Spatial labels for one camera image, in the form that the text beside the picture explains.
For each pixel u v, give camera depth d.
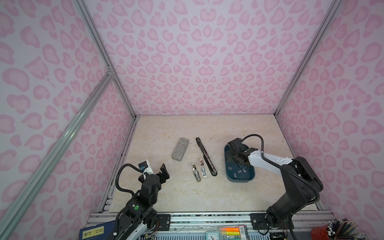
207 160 0.93
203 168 0.90
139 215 0.54
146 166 0.67
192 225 0.73
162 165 0.75
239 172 0.90
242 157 0.68
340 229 0.61
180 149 0.98
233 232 0.69
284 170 0.48
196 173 0.88
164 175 0.72
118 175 0.52
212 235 0.68
